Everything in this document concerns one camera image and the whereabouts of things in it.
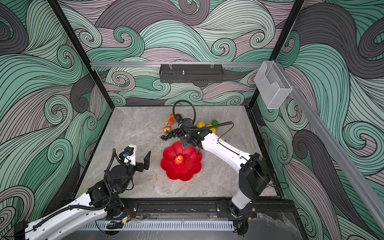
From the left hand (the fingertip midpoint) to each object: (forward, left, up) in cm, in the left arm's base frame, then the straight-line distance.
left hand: (142, 149), depth 74 cm
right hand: (+10, -24, -5) cm, 26 cm away
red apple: (0, -19, -13) cm, 23 cm away
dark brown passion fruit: (+35, -16, -15) cm, 42 cm away
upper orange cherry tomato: (+38, -11, -17) cm, 43 cm away
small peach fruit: (+24, -9, -15) cm, 29 cm away
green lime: (+32, -43, -16) cm, 56 cm away
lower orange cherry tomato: (+33, -10, -18) cm, 39 cm away
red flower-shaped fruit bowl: (-1, -26, -17) cm, 31 cm away
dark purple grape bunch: (+20, -15, -15) cm, 29 cm away
